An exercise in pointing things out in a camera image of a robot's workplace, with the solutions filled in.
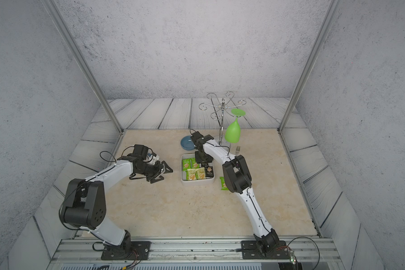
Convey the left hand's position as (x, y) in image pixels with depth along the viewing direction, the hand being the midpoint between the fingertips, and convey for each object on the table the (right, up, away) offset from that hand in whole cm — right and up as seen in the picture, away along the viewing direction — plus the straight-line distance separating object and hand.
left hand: (170, 173), depth 89 cm
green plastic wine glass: (+33, +22, -2) cm, 39 cm away
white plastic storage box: (+12, -2, +7) cm, 14 cm away
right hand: (+17, +5, +14) cm, 22 cm away
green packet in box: (+11, +3, +13) cm, 17 cm away
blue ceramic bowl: (+6, +15, +23) cm, 29 cm away
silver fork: (+39, +11, +22) cm, 46 cm away
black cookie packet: (+20, 0, +7) cm, 21 cm away
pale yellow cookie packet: (+16, -1, +7) cm, 17 cm away
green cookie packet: (+28, -8, +4) cm, 29 cm away
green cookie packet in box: (+7, +3, +10) cm, 13 cm away
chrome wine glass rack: (+22, +37, +3) cm, 43 cm away
